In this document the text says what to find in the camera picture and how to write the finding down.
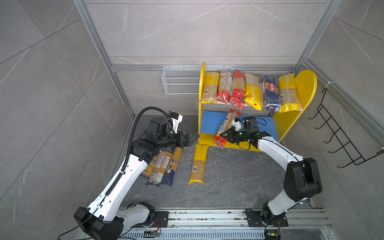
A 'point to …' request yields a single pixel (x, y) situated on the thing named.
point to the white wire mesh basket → (180, 80)
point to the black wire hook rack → (338, 134)
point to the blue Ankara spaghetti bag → (148, 170)
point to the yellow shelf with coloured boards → (212, 117)
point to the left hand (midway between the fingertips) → (192, 133)
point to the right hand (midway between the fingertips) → (220, 134)
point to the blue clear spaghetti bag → (156, 176)
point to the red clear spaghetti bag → (227, 123)
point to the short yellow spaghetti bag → (197, 173)
